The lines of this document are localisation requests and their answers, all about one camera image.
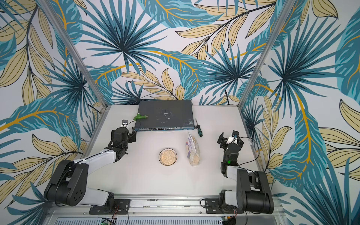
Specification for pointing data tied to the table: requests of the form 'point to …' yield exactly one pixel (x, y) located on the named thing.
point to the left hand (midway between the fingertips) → (124, 131)
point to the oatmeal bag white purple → (192, 150)
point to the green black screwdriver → (200, 133)
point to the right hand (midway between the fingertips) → (222, 133)
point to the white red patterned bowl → (168, 156)
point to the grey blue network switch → (165, 115)
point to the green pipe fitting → (139, 116)
